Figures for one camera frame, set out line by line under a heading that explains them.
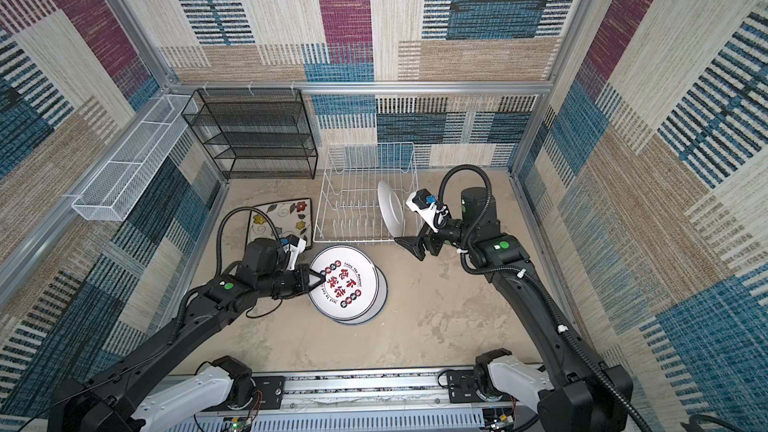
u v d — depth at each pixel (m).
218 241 0.66
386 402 0.73
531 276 0.48
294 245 0.74
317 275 0.76
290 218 1.04
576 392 0.37
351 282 0.81
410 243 0.63
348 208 1.01
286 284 0.67
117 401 0.40
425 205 0.59
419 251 0.63
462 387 0.73
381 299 0.85
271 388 0.74
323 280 0.77
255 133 1.10
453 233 0.61
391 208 0.92
